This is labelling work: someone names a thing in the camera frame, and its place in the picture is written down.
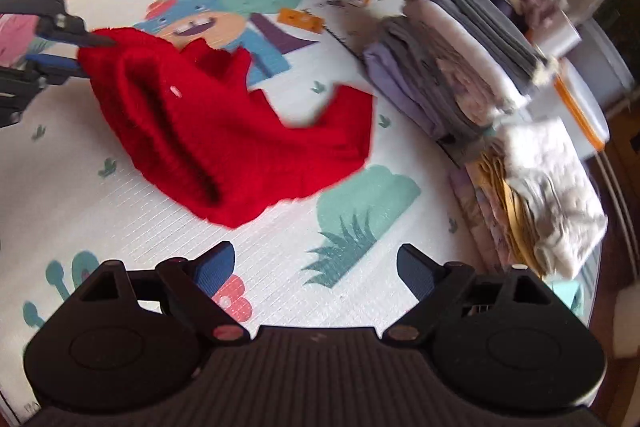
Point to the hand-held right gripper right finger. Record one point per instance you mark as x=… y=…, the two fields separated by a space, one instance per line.
x=415 y=269

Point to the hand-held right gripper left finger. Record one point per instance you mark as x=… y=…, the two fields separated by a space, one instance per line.
x=217 y=264

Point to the red knitted sweater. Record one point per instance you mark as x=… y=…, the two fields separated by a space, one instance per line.
x=225 y=132

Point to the stack of folded pale clothes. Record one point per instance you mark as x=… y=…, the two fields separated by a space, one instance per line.
x=550 y=187

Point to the stack of folded grey clothes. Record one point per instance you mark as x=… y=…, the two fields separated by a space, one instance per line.
x=440 y=72

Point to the printed play mat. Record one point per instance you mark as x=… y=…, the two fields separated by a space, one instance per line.
x=125 y=187

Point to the folded mint green garment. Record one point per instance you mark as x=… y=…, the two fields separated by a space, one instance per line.
x=570 y=299

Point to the white plastic container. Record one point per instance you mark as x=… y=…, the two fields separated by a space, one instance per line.
x=585 y=107

